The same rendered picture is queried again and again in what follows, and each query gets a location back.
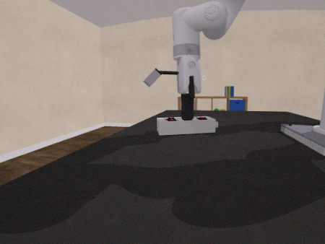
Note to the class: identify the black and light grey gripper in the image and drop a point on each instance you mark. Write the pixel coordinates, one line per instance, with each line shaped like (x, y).
(187, 77)

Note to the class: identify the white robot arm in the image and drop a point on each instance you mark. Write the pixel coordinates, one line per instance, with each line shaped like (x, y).
(210, 18)

